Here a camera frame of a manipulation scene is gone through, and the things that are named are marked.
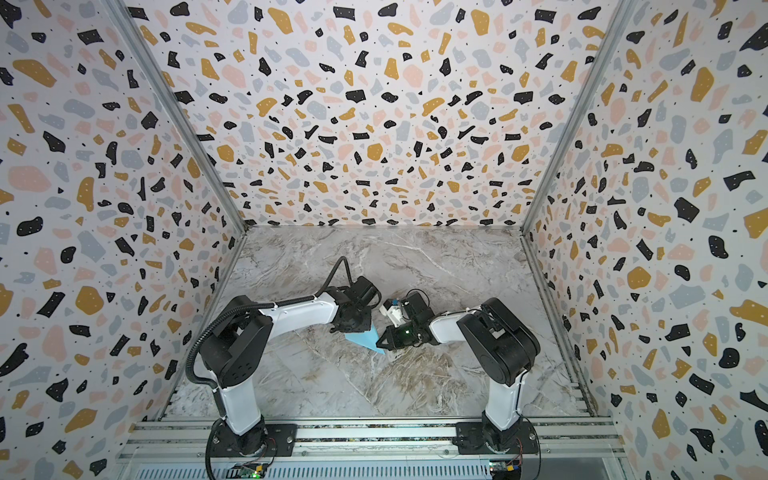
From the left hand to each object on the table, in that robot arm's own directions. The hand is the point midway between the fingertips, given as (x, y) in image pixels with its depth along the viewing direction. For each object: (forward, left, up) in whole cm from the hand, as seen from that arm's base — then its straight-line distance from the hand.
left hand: (366, 321), depth 92 cm
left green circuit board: (-37, +26, -2) cm, 45 cm away
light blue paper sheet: (-5, 0, -2) cm, 5 cm away
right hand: (-6, -3, -1) cm, 7 cm away
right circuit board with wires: (-38, -36, -3) cm, 52 cm away
